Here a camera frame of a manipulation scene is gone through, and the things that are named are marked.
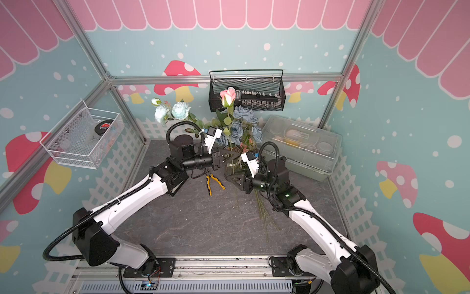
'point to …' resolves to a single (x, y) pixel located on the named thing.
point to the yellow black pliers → (208, 177)
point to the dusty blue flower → (244, 124)
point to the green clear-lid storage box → (310, 150)
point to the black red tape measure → (101, 127)
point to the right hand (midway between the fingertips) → (230, 176)
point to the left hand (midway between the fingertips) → (237, 158)
